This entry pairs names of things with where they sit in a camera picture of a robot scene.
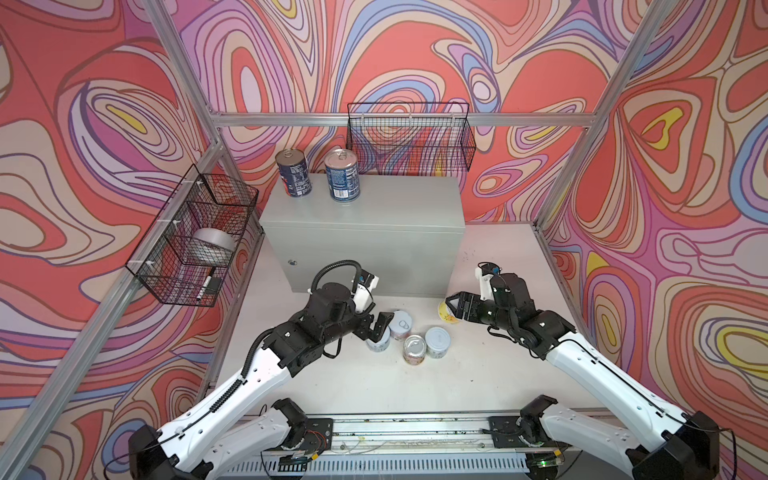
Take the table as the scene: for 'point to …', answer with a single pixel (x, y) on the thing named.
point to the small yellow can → (446, 313)
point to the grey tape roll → (211, 246)
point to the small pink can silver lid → (414, 349)
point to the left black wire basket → (184, 252)
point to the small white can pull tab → (401, 325)
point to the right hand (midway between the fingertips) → (458, 309)
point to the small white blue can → (437, 340)
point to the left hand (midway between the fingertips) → (382, 305)
